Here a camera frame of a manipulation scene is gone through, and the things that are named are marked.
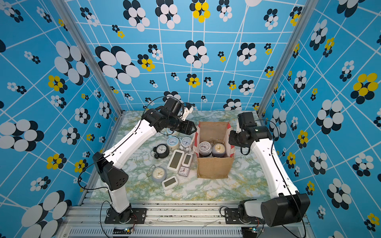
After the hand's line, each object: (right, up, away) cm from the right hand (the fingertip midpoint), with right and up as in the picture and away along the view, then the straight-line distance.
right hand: (235, 139), depth 78 cm
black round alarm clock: (-43, -9, +16) cm, 47 cm away
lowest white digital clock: (-36, -25, +5) cm, 44 cm away
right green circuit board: (+5, -43, -8) cm, 44 cm away
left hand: (-22, +7, -2) cm, 23 cm away
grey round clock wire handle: (-49, -21, +7) cm, 54 cm away
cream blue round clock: (-36, -4, +19) cm, 41 cm away
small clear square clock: (-28, -20, +10) cm, 36 cm away
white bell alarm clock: (-27, -4, +19) cm, 34 cm away
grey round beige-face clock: (-6, -7, +14) cm, 17 cm away
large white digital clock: (-33, -15, +12) cm, 39 cm away
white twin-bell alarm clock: (-15, -7, +15) cm, 22 cm away
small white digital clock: (-26, -14, +14) cm, 33 cm away
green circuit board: (-55, -44, -7) cm, 71 cm away
